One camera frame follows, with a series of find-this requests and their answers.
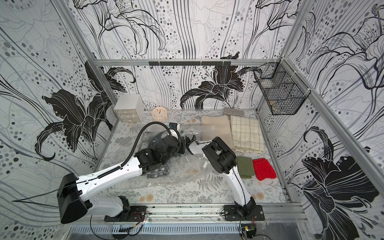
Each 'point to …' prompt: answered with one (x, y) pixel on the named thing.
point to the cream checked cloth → (247, 135)
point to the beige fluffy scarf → (214, 126)
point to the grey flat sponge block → (233, 112)
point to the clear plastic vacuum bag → (193, 166)
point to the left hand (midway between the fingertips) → (185, 140)
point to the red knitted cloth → (263, 169)
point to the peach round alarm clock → (159, 114)
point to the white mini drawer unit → (129, 108)
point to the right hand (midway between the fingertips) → (166, 153)
